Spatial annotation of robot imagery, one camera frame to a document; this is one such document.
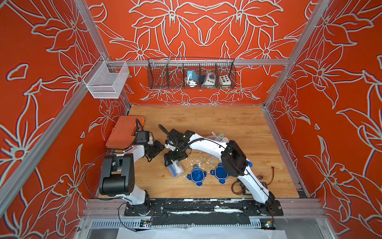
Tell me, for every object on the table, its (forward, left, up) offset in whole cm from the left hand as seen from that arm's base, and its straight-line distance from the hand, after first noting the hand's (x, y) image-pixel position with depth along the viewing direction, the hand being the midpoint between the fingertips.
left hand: (162, 147), depth 94 cm
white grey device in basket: (+33, -29, +31) cm, 54 cm away
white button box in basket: (+36, -39, +28) cm, 60 cm away
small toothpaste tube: (+13, -33, 0) cm, 36 cm away
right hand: (-12, -6, +3) cm, 14 cm away
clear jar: (-15, -11, +4) cm, 19 cm away
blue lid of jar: (-16, -24, -1) cm, 29 cm away
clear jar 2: (+9, -33, +1) cm, 35 cm away
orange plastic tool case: (+5, +27, +5) cm, 28 cm away
